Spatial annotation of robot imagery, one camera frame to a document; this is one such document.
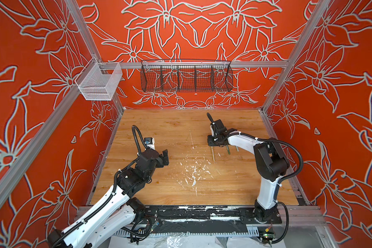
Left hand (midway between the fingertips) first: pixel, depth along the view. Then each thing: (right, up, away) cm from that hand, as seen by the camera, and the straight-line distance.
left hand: (159, 150), depth 75 cm
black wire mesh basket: (+14, +44, +22) cm, 51 cm away
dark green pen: (+41, -3, +21) cm, 46 cm away
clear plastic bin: (-40, +39, +16) cm, 58 cm away
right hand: (+29, +3, +23) cm, 37 cm away
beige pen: (+30, -5, +18) cm, 36 cm away
